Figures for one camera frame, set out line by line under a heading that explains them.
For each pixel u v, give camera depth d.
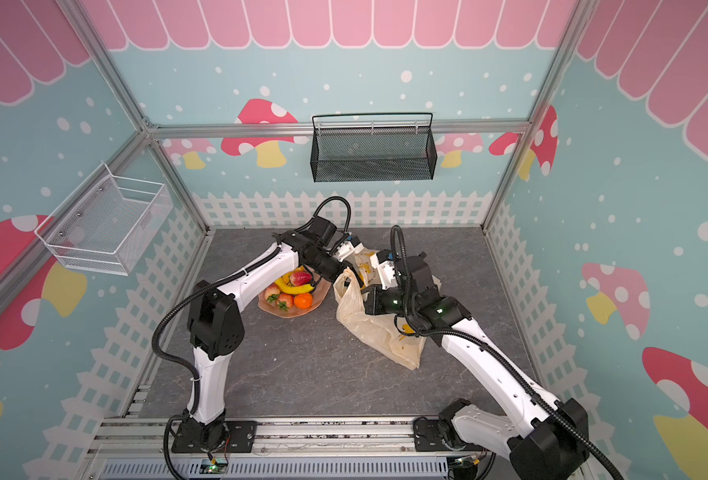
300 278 0.94
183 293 1.05
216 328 0.53
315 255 0.74
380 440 0.75
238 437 0.74
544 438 0.38
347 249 0.83
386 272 0.67
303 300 0.94
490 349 0.46
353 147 0.98
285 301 0.94
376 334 0.79
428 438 0.74
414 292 0.55
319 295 0.97
